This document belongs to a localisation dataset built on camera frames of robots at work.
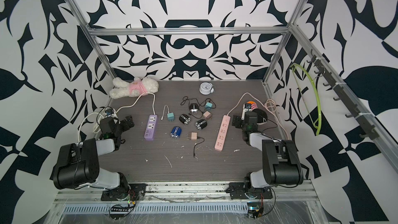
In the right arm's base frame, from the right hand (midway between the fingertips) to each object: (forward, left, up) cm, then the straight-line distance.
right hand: (242, 113), depth 95 cm
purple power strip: (-7, +55, -3) cm, 55 cm away
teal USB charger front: (+10, +20, -5) cm, 23 cm away
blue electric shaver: (-10, +40, -3) cm, 41 cm away
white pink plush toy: (+19, +67, +4) cm, 70 cm away
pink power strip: (-11, +12, -4) cm, 17 cm away
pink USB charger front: (-13, +30, -3) cm, 32 cm away
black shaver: (-1, +35, -3) cm, 35 cm away
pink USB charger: (+2, +20, -4) cm, 21 cm away
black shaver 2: (-5, +25, -3) cm, 25 cm away
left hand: (-2, +72, +1) cm, 72 cm away
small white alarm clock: (+23, +21, -2) cm, 32 cm away
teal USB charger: (+1, +44, -4) cm, 44 cm away
